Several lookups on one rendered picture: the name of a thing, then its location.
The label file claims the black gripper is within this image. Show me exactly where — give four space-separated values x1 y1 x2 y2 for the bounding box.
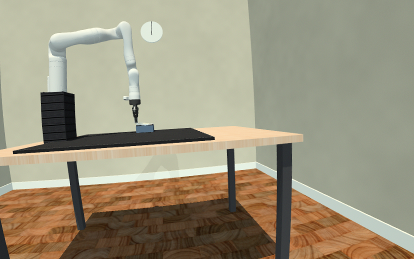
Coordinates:
129 99 141 124

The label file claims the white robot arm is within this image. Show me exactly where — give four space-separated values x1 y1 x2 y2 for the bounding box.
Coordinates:
47 21 141 101

